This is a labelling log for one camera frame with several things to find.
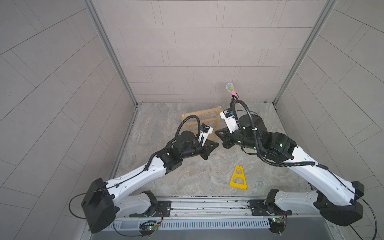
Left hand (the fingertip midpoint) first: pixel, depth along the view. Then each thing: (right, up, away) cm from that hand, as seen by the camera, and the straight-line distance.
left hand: (220, 146), depth 68 cm
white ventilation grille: (-40, -37, +1) cm, 54 cm away
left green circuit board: (-32, -36, -3) cm, 48 cm away
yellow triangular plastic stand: (+10, -19, +12) cm, 25 cm away
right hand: (-3, +6, -6) cm, 9 cm away
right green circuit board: (+27, -37, +1) cm, 45 cm away
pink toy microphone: (+10, +31, +22) cm, 40 cm away
